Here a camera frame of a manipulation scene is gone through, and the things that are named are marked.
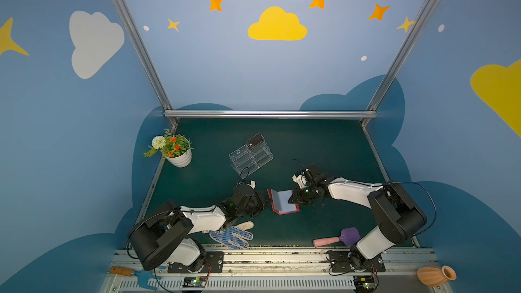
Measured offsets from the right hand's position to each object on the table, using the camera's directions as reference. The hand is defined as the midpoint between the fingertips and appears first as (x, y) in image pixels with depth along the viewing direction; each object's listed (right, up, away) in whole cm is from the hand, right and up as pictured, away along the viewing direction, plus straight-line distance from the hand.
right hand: (291, 199), depth 90 cm
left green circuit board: (-37, -24, -19) cm, 48 cm away
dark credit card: (-17, +26, +9) cm, 33 cm away
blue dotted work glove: (-28, -12, -10) cm, 32 cm away
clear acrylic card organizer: (-19, +19, +11) cm, 28 cm away
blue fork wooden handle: (-56, -23, -19) cm, 63 cm away
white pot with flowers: (-53, +23, +1) cm, 58 cm away
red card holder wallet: (-5, -1, 0) cm, 6 cm away
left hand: (-6, +1, -8) cm, 10 cm away
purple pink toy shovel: (+22, -12, -10) cm, 27 cm away
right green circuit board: (+24, -25, -18) cm, 39 cm away
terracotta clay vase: (+42, -17, -26) cm, 53 cm away
